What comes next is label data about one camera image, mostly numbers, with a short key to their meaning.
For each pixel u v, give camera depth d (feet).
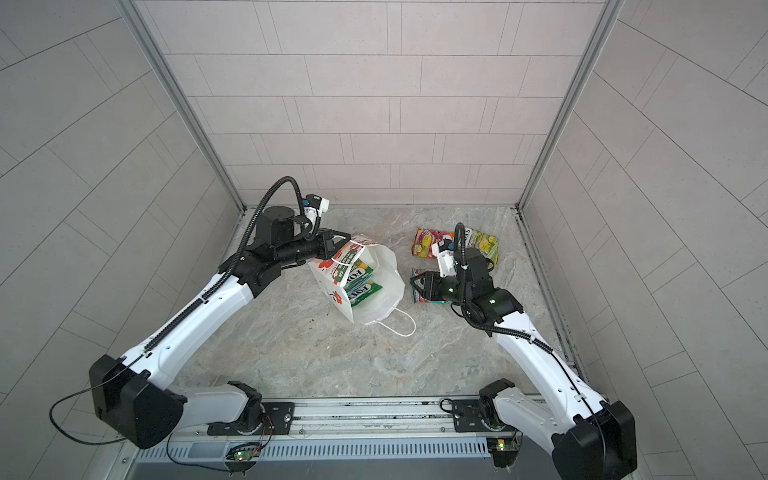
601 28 2.38
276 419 2.32
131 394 1.20
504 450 2.23
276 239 1.83
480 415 2.32
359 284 2.84
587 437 1.20
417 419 2.37
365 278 2.84
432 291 2.12
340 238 2.30
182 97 2.80
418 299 2.93
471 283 1.86
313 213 2.11
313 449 2.23
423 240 3.37
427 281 2.15
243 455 2.11
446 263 2.23
